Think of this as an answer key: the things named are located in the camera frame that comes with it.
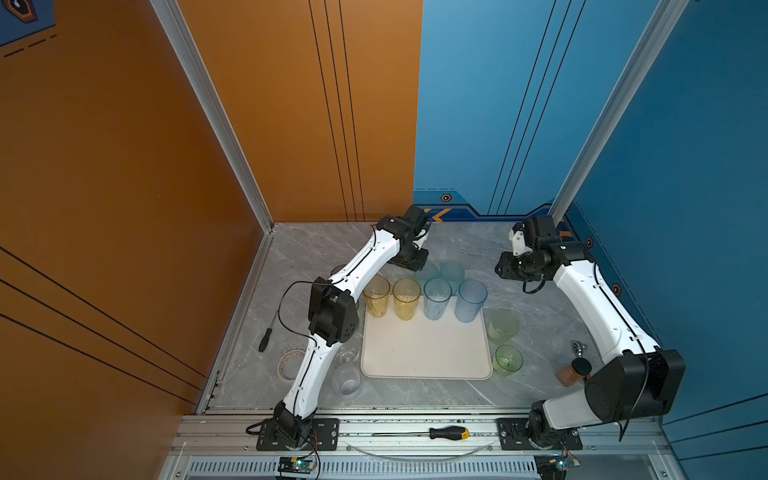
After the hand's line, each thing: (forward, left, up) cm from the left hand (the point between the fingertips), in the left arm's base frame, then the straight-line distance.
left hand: (418, 263), depth 93 cm
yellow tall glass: (-11, +4, 0) cm, 12 cm away
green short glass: (-26, -25, -12) cm, 38 cm away
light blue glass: (-6, -6, -7) cm, 11 cm away
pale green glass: (-15, -26, -11) cm, 32 cm away
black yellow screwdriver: (-44, -8, -12) cm, 46 cm away
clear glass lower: (-32, +20, -13) cm, 40 cm away
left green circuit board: (-50, +30, -14) cm, 61 cm away
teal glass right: (-2, -11, -3) cm, 12 cm away
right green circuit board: (-50, -33, -12) cm, 61 cm away
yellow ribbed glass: (-9, +13, -3) cm, 16 cm away
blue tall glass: (-10, -16, -2) cm, 19 cm away
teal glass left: (0, -4, -4) cm, 6 cm away
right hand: (-7, -22, +7) cm, 24 cm away
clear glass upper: (-24, +20, -13) cm, 34 cm away
